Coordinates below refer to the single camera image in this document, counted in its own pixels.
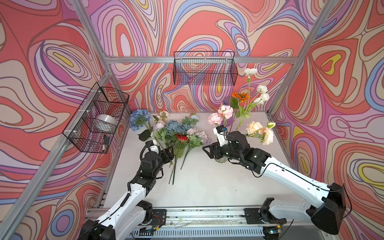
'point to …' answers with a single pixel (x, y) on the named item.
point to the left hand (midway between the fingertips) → (170, 148)
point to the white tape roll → (105, 123)
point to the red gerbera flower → (179, 148)
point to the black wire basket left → (100, 100)
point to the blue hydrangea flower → (138, 118)
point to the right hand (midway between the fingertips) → (209, 149)
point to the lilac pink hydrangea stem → (195, 138)
